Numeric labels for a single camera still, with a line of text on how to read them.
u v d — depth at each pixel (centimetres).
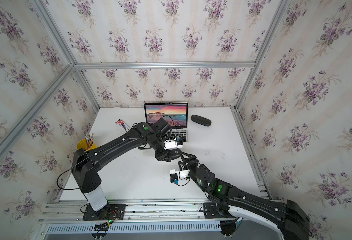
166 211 75
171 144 69
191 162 66
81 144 88
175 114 100
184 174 64
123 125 108
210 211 73
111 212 72
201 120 108
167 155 67
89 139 82
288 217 44
